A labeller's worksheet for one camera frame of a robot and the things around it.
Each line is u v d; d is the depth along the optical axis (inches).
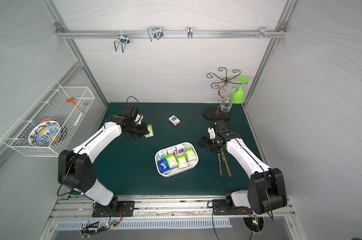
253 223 28.2
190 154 34.1
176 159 33.7
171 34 30.9
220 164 34.7
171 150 34.4
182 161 33.1
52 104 27.7
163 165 32.4
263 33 30.2
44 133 24.3
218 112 44.7
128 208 28.9
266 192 16.7
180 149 35.0
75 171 17.4
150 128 34.6
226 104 36.5
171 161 33.1
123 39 30.8
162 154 33.8
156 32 30.0
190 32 28.5
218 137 27.4
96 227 28.2
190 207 29.6
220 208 28.8
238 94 36.8
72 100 31.3
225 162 35.3
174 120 42.3
